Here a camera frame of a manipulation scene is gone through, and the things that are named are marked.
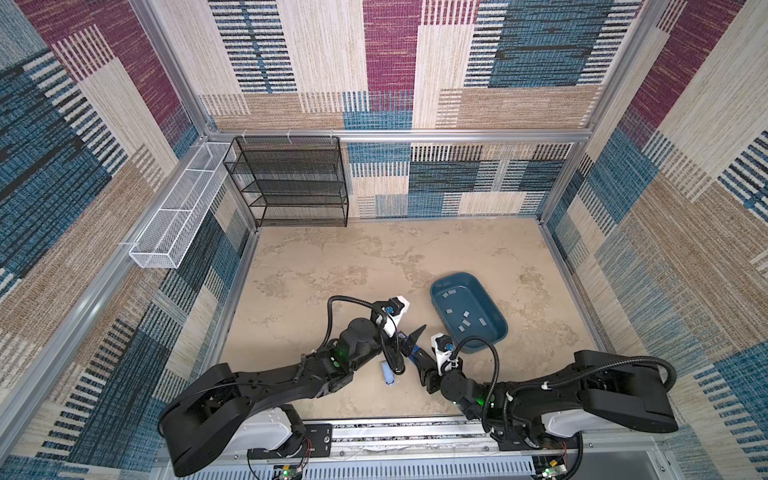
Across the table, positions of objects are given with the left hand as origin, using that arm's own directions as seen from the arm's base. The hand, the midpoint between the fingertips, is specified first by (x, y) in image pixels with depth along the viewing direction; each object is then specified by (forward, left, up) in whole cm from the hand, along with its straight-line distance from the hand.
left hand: (411, 311), depth 77 cm
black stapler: (-10, +5, 0) cm, 11 cm away
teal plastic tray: (+9, -19, -17) cm, 27 cm away
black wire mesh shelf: (+54, +40, -1) cm, 67 cm away
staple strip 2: (+5, -23, -16) cm, 28 cm away
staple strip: (+8, -19, -16) cm, 26 cm away
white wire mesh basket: (+30, +71, +2) cm, 78 cm away
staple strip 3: (+3, -16, -17) cm, 23 cm away
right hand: (-7, -4, -13) cm, 15 cm away
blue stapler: (-10, 0, 0) cm, 10 cm away
